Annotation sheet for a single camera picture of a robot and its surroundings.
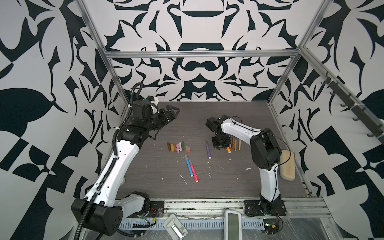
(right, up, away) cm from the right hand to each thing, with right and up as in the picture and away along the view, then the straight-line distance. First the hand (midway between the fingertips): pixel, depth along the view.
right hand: (220, 147), depth 92 cm
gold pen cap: (-30, -1, +2) cm, 30 cm away
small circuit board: (+20, -33, -21) cm, 44 cm away
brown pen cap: (-32, 0, +4) cm, 32 cm away
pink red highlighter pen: (-16, -13, -7) cm, 22 cm away
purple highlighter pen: (-7, -3, +2) cm, 8 cm away
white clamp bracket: (-25, -32, -24) cm, 47 cm away
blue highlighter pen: (-19, -10, -5) cm, 22 cm away
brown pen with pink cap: (+4, +5, -10) cm, 11 cm away
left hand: (-25, +21, -22) cm, 40 cm away
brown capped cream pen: (+3, +7, -29) cm, 30 cm away
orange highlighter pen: (+5, -2, +2) cm, 6 cm away
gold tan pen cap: (-28, -1, +4) cm, 29 cm away
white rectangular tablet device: (+1, -30, -25) cm, 39 cm away
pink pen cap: (-26, -1, +2) cm, 26 cm away
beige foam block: (+35, -11, -9) cm, 37 cm away
